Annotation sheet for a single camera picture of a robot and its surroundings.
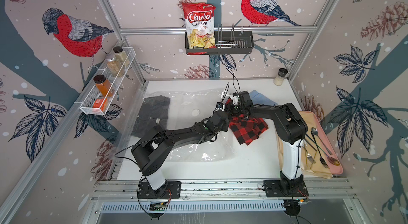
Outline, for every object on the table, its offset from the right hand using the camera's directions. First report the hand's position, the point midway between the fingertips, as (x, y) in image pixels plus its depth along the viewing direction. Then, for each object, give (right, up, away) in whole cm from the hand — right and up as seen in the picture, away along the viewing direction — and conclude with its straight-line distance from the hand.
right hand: (221, 109), depth 100 cm
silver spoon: (+56, -13, -8) cm, 58 cm away
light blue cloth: (+27, +6, +9) cm, 29 cm away
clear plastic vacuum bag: (-31, -1, +4) cm, 32 cm away
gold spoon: (+56, -25, -19) cm, 64 cm away
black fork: (+52, -25, -17) cm, 60 cm away
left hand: (+3, -3, -13) cm, 14 cm away
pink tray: (+57, -27, -21) cm, 66 cm away
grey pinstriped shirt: (-44, -2, 0) cm, 44 cm away
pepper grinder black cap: (+45, +25, +10) cm, 52 cm away
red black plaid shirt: (+13, -11, -10) cm, 20 cm away
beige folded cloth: (+49, -24, -17) cm, 58 cm away
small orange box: (-54, +6, -35) cm, 65 cm away
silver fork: (+46, -25, -19) cm, 56 cm away
